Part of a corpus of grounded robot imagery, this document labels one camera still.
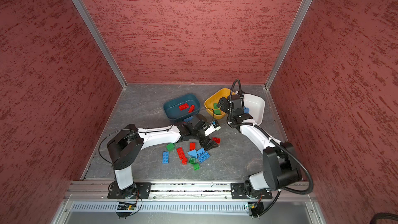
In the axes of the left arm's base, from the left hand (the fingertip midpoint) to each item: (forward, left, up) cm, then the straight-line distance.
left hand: (212, 140), depth 86 cm
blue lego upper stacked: (-5, +6, -4) cm, 9 cm away
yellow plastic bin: (+29, +1, -5) cm, 30 cm away
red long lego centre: (-6, +18, -5) cm, 19 cm away
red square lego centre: (-2, +11, -4) cm, 12 cm away
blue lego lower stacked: (-7, +5, -6) cm, 11 cm away
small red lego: (+24, +13, -4) cm, 28 cm away
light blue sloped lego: (-7, +11, -3) cm, 13 cm away
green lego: (+19, -4, 0) cm, 19 cm away
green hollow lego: (-11, +11, -3) cm, 16 cm away
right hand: (+18, -6, +10) cm, 21 cm away
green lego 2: (+27, -3, -5) cm, 28 cm away
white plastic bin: (+29, -33, -5) cm, 44 cm away
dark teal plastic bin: (+24, +27, -7) cm, 37 cm away
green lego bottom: (-13, +8, -4) cm, 16 cm away
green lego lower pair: (-3, +24, -4) cm, 24 cm away
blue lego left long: (-8, +26, -4) cm, 28 cm away
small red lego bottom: (-11, +15, -4) cm, 19 cm away
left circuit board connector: (-30, +43, -9) cm, 54 cm away
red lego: (+27, +19, -5) cm, 33 cm away
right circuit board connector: (-31, -20, -7) cm, 38 cm away
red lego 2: (+2, -3, -5) cm, 7 cm away
